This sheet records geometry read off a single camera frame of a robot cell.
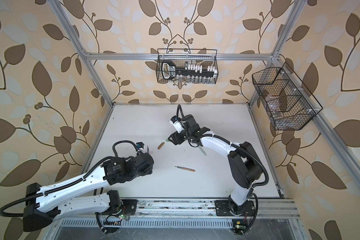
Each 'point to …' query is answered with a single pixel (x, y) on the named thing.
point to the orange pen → (186, 168)
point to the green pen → (202, 150)
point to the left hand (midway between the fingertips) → (153, 165)
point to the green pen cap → (167, 140)
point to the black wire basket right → (290, 104)
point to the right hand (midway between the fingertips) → (173, 136)
